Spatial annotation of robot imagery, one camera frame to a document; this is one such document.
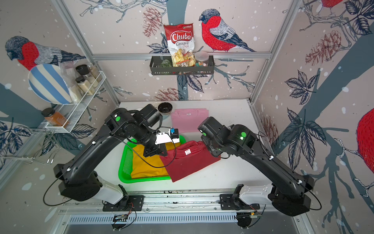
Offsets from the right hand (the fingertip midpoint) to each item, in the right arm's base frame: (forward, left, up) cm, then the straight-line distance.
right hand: (200, 139), depth 65 cm
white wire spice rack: (+20, +62, +6) cm, 65 cm away
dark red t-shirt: (-8, +7, -4) cm, 11 cm away
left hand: (-6, +14, +1) cm, 16 cm away
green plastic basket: (-4, +41, -21) cm, 46 cm away
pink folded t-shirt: (+33, +8, -28) cm, 44 cm away
